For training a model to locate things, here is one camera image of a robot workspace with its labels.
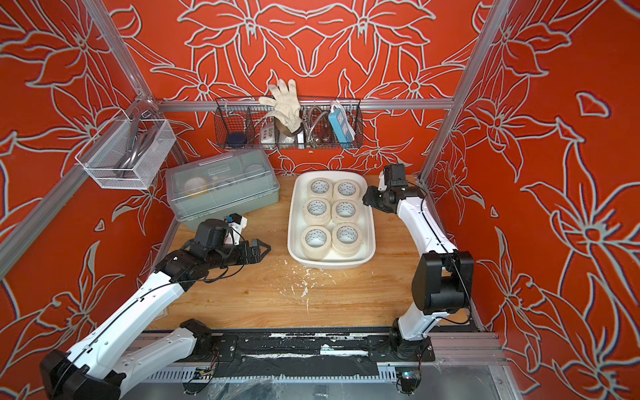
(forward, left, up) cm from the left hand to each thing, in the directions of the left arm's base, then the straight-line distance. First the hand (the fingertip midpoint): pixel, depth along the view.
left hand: (262, 247), depth 75 cm
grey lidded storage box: (+24, +21, 0) cm, 32 cm away
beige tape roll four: (+30, -27, -17) cm, 44 cm away
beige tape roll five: (+40, -16, -14) cm, 45 cm away
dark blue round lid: (+41, +18, +10) cm, 46 cm away
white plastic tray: (+20, -21, -15) cm, 33 cm away
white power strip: (+42, +5, +12) cm, 44 cm away
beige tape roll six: (+40, -27, -14) cm, 50 cm away
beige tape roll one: (+13, -16, -17) cm, 26 cm away
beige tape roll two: (+16, -28, -18) cm, 37 cm away
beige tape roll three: (+28, -15, -16) cm, 35 cm away
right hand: (+22, -32, +1) cm, 39 cm away
